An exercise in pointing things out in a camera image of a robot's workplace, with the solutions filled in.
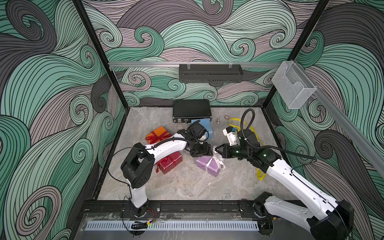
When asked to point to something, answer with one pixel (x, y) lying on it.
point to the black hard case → (184, 110)
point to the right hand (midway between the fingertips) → (214, 150)
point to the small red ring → (227, 117)
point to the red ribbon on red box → (163, 161)
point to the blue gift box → (206, 125)
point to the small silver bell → (218, 121)
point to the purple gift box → (207, 163)
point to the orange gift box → (157, 135)
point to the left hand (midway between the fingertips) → (209, 153)
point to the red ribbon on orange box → (154, 138)
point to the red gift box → (167, 163)
